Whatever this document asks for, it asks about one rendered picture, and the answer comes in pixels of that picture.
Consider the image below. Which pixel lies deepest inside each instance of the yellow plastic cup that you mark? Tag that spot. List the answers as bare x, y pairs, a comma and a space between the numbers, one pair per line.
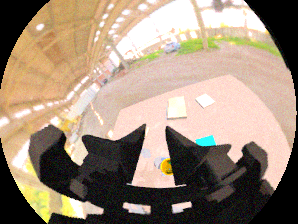
164, 167

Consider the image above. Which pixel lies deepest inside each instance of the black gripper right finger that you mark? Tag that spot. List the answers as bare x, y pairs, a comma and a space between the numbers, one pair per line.
186, 156

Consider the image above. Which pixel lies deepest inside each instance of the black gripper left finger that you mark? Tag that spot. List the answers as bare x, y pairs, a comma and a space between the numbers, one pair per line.
126, 150

